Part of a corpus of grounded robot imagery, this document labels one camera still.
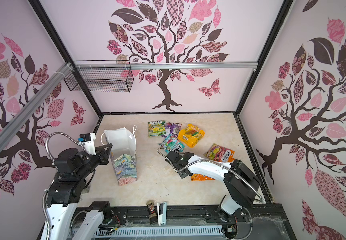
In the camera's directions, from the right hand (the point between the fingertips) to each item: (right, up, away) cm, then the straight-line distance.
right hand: (187, 167), depth 86 cm
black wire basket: (-55, +57, +9) cm, 80 cm away
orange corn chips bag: (+7, -6, -1) cm, 9 cm away
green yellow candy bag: (-21, +23, +21) cm, 37 cm away
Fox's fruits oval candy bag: (+19, +7, +7) cm, 22 cm away
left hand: (-36, +14, -18) cm, 43 cm away
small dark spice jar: (-18, -21, -15) cm, 31 cm away
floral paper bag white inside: (-36, +9, -6) cm, 37 cm away
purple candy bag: (-10, +23, +21) cm, 33 cm away
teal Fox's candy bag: (-10, +13, +11) cm, 20 cm away
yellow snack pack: (+3, +18, +14) cm, 23 cm away
